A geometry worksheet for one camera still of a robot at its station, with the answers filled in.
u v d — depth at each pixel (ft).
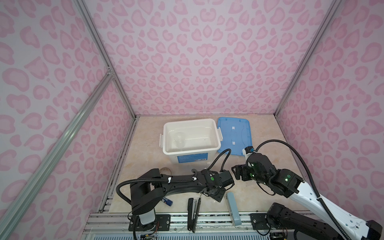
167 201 2.59
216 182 2.00
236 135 3.50
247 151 2.15
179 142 3.38
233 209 2.49
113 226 2.40
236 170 2.18
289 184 1.58
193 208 2.49
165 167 2.96
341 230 1.27
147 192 1.43
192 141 3.41
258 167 1.78
